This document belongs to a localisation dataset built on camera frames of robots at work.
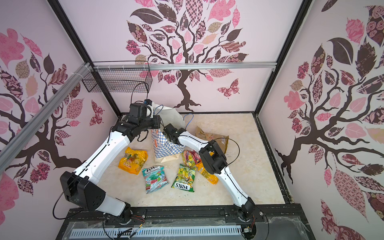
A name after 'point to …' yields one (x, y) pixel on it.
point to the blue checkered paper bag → (164, 150)
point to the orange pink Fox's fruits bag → (191, 158)
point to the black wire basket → (120, 76)
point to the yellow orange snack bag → (212, 178)
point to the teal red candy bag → (155, 178)
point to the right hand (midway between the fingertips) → (164, 151)
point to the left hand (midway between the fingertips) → (160, 121)
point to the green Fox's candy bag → (185, 179)
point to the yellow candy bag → (133, 160)
